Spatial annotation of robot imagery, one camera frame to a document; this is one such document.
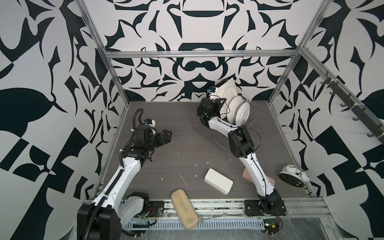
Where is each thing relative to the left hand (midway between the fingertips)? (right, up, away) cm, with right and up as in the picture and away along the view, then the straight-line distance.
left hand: (165, 132), depth 81 cm
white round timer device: (+64, -21, -7) cm, 68 cm away
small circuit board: (+51, -43, -10) cm, 68 cm away
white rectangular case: (+28, -26, -1) cm, 38 cm away
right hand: (+35, +20, +14) cm, 42 cm away
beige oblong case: (+12, -37, -11) cm, 40 cm away
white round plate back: (+40, +14, +18) cm, 46 cm away
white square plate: (+35, +25, +13) cm, 45 cm away
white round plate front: (+46, +10, +16) cm, 50 cm away
